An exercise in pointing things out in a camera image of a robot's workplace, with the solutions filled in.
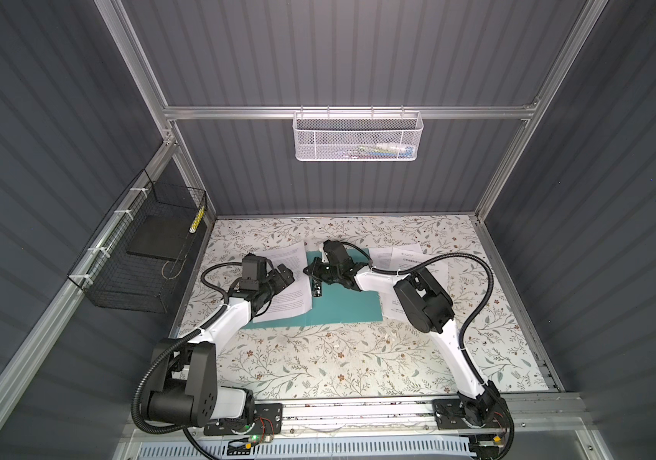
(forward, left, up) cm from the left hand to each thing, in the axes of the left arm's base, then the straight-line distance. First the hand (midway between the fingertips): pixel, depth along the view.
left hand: (282, 277), depth 91 cm
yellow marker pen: (+9, +23, +18) cm, 31 cm away
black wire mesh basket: (-5, +35, +17) cm, 39 cm away
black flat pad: (+3, +30, +18) cm, 35 cm away
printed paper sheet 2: (+13, -43, -9) cm, 46 cm away
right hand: (+6, -6, -6) cm, 11 cm away
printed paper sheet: (-2, -4, -8) cm, 9 cm away
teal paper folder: (-7, -16, -6) cm, 19 cm away
